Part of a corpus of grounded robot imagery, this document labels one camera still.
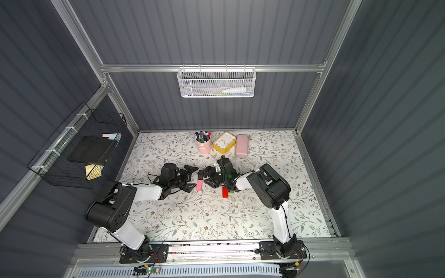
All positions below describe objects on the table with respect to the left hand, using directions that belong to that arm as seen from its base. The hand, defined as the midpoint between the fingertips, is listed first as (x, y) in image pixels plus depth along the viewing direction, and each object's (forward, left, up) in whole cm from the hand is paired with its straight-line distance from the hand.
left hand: (200, 175), depth 91 cm
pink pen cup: (+19, -1, +3) cm, 19 cm away
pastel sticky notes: (+9, +39, +22) cm, 46 cm away
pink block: (-2, +1, -6) cm, 6 cm away
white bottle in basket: (+36, -20, +28) cm, 50 cm away
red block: (-7, -13, -6) cm, 16 cm away
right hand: (-2, +1, -1) cm, 2 cm away
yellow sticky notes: (-14, +34, +27) cm, 46 cm away
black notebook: (0, +44, +22) cm, 49 cm away
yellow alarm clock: (+27, -12, -5) cm, 30 cm away
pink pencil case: (+26, -24, -6) cm, 36 cm away
